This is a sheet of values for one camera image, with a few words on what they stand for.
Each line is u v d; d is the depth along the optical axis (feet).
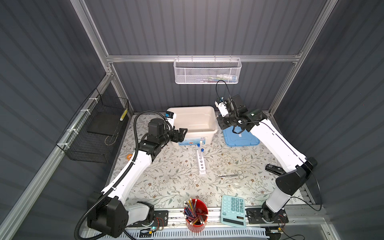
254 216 2.40
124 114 2.71
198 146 2.75
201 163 2.90
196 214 2.19
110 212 1.28
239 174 2.91
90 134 2.37
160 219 2.38
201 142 2.77
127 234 2.26
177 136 2.24
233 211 2.43
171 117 2.20
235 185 2.79
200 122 3.51
